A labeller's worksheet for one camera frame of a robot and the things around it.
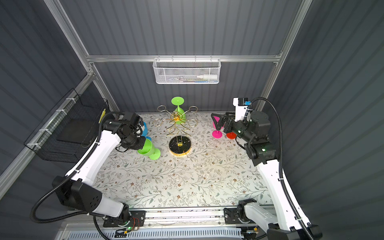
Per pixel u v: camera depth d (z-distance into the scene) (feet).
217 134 3.48
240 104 1.80
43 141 2.01
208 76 2.84
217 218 2.47
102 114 2.72
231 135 3.45
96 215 1.79
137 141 2.25
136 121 2.15
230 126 1.84
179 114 2.63
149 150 2.42
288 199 1.27
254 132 1.59
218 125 1.87
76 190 1.32
